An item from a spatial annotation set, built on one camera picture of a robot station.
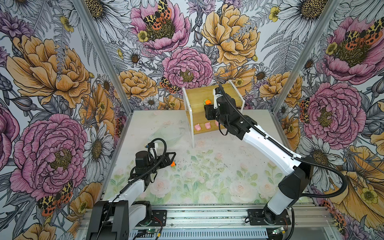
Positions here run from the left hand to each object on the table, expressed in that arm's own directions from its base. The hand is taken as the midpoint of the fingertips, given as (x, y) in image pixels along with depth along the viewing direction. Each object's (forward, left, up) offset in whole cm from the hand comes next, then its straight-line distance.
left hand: (171, 159), depth 87 cm
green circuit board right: (-34, -53, -7) cm, 63 cm away
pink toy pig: (+15, -15, +10) cm, 24 cm away
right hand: (+14, -21, +26) cm, 36 cm away
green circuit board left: (-33, +7, -7) cm, 34 cm away
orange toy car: (-1, -1, -5) cm, 5 cm away
